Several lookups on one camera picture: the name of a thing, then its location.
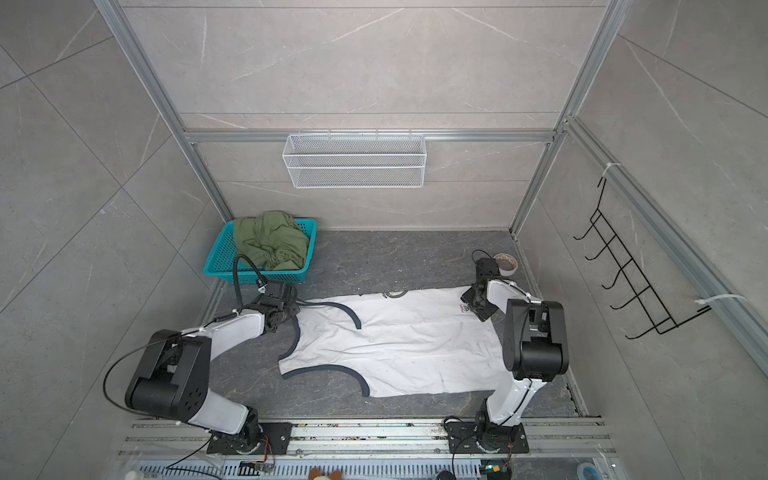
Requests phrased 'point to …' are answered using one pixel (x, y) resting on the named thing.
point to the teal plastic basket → (220, 260)
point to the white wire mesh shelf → (352, 161)
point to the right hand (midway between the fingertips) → (472, 301)
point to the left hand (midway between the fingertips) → (287, 299)
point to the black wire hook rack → (664, 322)
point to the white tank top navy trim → (423, 342)
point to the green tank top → (271, 240)
